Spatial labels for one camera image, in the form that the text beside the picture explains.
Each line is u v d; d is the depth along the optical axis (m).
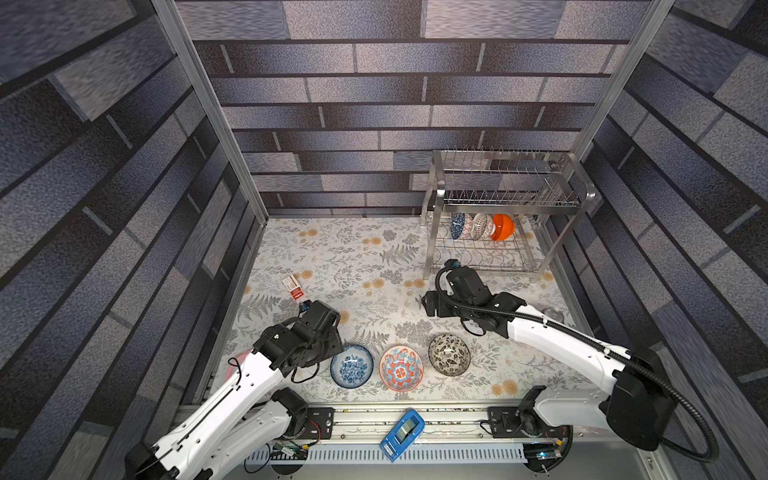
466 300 0.61
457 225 1.13
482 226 1.10
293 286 0.97
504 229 1.03
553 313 0.82
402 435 0.68
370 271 1.04
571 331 0.48
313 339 0.56
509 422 0.73
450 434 0.73
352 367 0.82
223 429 0.42
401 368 0.82
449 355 0.84
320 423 0.74
